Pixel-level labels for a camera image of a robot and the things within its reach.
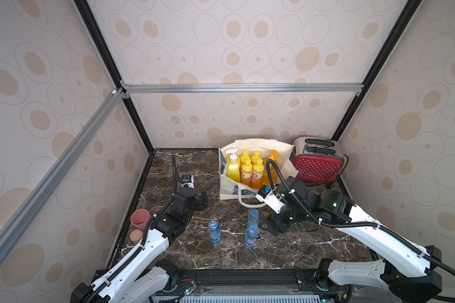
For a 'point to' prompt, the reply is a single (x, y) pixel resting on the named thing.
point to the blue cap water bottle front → (251, 236)
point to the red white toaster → (317, 160)
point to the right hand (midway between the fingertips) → (269, 218)
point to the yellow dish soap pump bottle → (233, 166)
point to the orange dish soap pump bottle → (274, 154)
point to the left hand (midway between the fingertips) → (203, 190)
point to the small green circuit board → (193, 287)
